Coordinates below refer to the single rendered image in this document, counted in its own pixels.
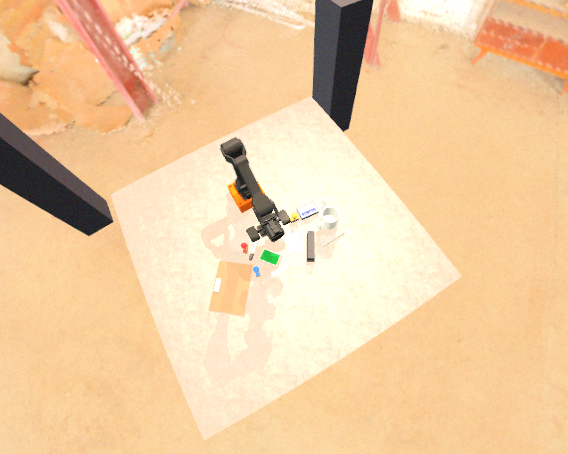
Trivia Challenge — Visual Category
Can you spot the blue and white stamp pad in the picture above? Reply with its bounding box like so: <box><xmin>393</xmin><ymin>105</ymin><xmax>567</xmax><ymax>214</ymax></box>
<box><xmin>297</xmin><ymin>202</ymin><xmax>319</xmax><ymax>220</ymax></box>

